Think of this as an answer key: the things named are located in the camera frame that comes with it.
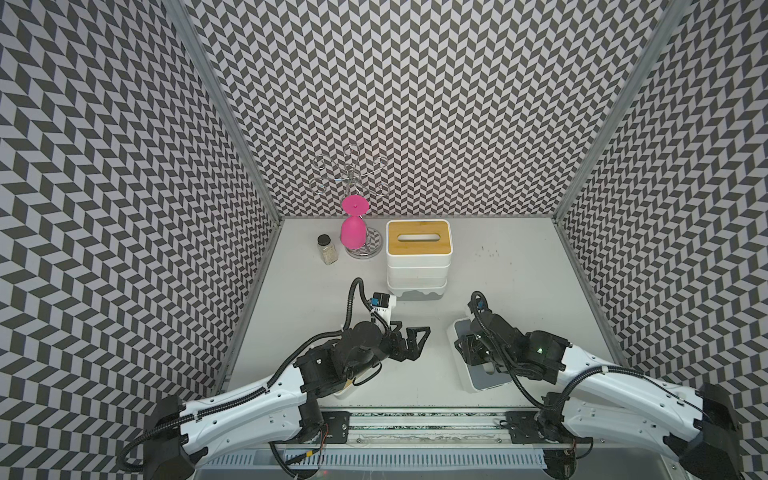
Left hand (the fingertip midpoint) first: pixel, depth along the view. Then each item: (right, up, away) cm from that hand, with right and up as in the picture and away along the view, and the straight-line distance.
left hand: (416, 332), depth 70 cm
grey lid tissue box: (+1, +12, +14) cm, 18 cm away
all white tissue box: (+2, +6, +21) cm, 22 cm away
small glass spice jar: (-28, +19, +28) cm, 44 cm away
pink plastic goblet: (-17, +26, +16) cm, 35 cm away
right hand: (+13, -6, +6) cm, 16 cm away
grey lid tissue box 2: (+15, -11, 0) cm, 18 cm away
